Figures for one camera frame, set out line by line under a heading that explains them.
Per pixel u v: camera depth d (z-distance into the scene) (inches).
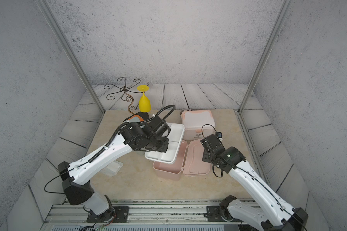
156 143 24.1
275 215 14.9
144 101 37.1
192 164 30.8
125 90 35.8
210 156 21.1
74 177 15.9
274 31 30.6
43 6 27.3
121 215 28.8
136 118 37.9
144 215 29.2
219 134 25.4
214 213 28.6
